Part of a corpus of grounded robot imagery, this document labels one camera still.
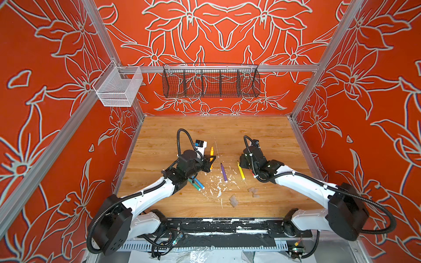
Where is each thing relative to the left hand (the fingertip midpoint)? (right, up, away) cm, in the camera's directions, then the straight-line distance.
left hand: (214, 155), depth 79 cm
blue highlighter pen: (-8, -16, +9) cm, 20 cm away
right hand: (+14, -2, +7) cm, 16 cm away
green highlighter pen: (-10, -17, +7) cm, 21 cm away
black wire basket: (-2, +43, +19) cm, 47 cm away
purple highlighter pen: (+6, -12, +11) cm, 17 cm away
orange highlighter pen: (-1, +1, -1) cm, 2 cm away
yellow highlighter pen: (+16, -10, +13) cm, 23 cm away
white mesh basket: (-56, +39, +15) cm, 70 cm away
